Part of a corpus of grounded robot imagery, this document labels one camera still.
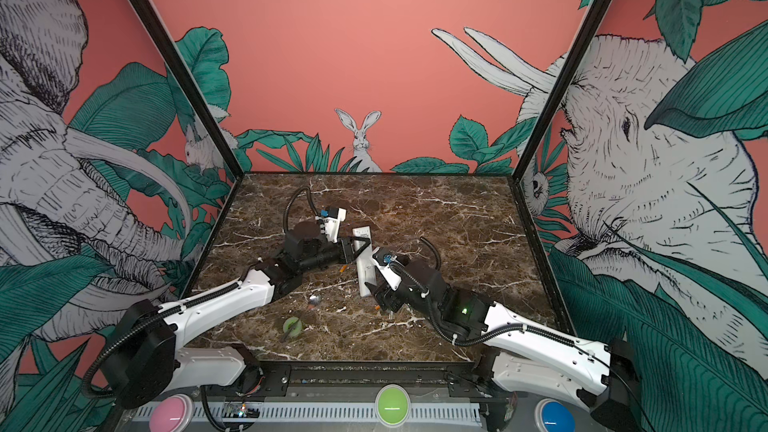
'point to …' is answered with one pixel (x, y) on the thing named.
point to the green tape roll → (287, 324)
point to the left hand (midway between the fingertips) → (370, 240)
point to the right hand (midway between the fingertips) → (373, 271)
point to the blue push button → (552, 415)
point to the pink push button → (172, 413)
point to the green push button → (392, 405)
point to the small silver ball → (314, 299)
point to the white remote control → (365, 261)
